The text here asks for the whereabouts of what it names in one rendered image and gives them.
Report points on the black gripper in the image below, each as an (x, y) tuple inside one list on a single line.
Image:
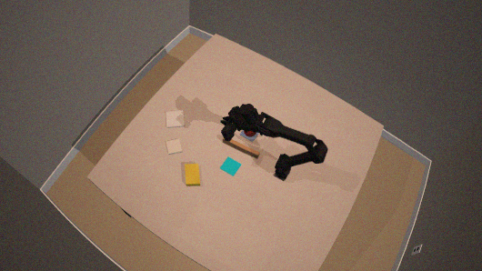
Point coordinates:
[(230, 128)]

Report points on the dark red cup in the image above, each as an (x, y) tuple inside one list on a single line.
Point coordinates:
[(249, 133)]

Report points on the yellow rectangular block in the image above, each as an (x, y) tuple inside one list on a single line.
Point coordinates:
[(192, 175)]

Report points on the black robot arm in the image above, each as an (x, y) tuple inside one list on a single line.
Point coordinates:
[(273, 128)]

